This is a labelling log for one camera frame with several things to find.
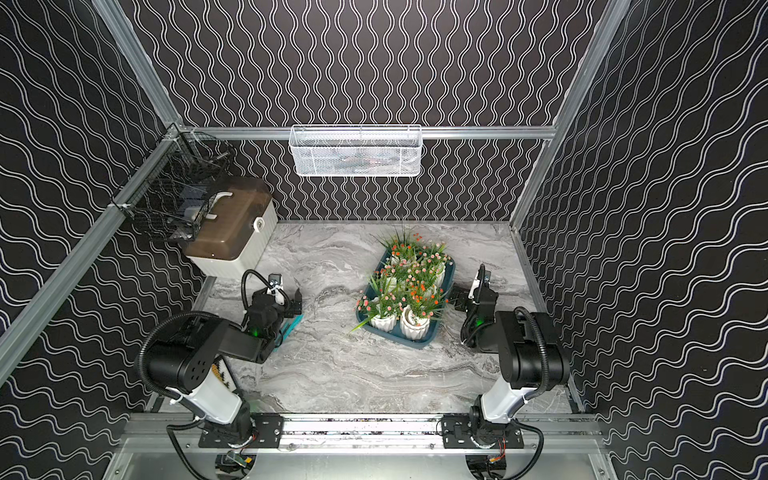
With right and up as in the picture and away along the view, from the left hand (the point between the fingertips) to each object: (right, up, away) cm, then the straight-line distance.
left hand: (281, 285), depth 93 cm
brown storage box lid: (-21, +25, +11) cm, 34 cm away
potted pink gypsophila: (+31, -6, -7) cm, 32 cm away
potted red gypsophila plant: (+39, +12, 0) cm, 41 cm away
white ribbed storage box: (-13, +6, +6) cm, 16 cm away
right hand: (+61, -1, +3) cm, 61 cm away
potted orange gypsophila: (+44, -4, -8) cm, 45 cm away
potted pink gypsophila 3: (+38, +3, -3) cm, 38 cm away
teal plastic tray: (+38, -2, -15) cm, 41 cm away
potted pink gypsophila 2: (+47, +9, -3) cm, 48 cm away
